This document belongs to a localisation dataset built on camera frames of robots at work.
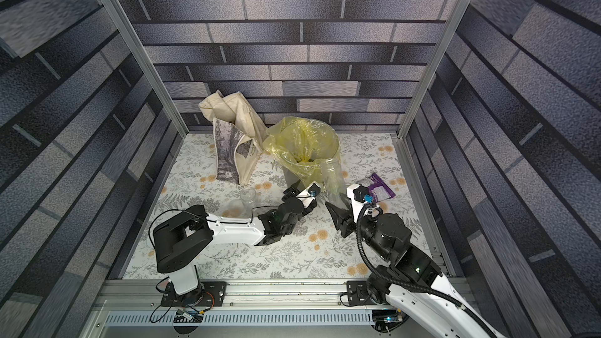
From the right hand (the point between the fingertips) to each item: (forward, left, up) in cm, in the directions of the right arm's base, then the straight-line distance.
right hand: (332, 197), depth 66 cm
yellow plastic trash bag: (+31, +10, -11) cm, 34 cm away
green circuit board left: (-27, +45, -27) cm, 59 cm away
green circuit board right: (-26, -17, -29) cm, 43 cm away
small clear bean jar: (+15, +33, -27) cm, 46 cm away
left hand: (+12, +8, -13) cm, 20 cm away
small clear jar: (0, 0, +7) cm, 7 cm away
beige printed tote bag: (+27, +33, -2) cm, 42 cm away
